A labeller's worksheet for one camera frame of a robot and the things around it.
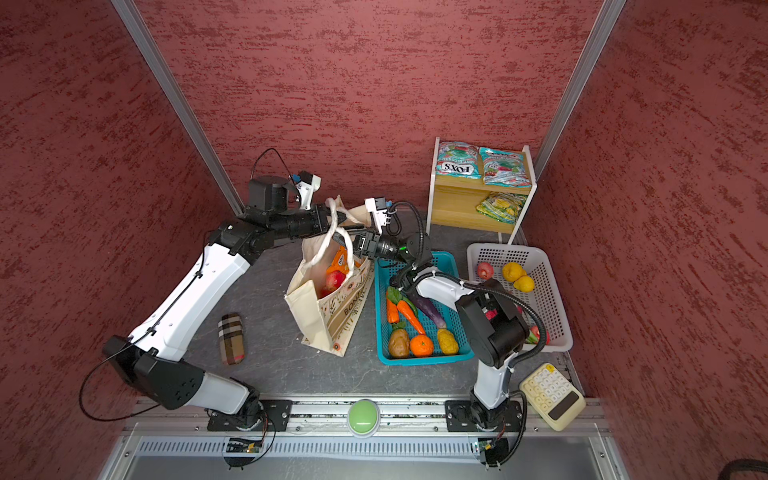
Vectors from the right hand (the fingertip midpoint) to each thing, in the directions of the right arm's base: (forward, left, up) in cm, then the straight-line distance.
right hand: (331, 240), depth 67 cm
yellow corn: (-14, -29, -30) cm, 44 cm away
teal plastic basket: (-5, -32, -33) cm, 46 cm away
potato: (-13, -15, -30) cm, 37 cm away
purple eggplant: (0, -24, -32) cm, 41 cm away
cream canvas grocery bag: (-11, +2, -19) cm, 22 cm away
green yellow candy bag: (+26, -51, -16) cm, 60 cm away
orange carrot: (-4, -19, -33) cm, 38 cm away
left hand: (+6, -2, -1) cm, 6 cm away
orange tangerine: (-14, -22, -30) cm, 40 cm away
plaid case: (-10, +32, -31) cm, 46 cm away
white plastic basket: (+10, -60, -31) cm, 68 cm away
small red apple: (+10, -45, -30) cm, 56 cm away
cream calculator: (-27, -55, -34) cm, 70 cm away
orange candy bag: (+7, +1, -18) cm, 20 cm away
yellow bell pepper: (+10, -55, -30) cm, 63 cm away
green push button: (-31, -6, -33) cm, 45 cm away
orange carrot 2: (-3, -14, -32) cm, 35 cm away
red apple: (+2, +3, -20) cm, 20 cm away
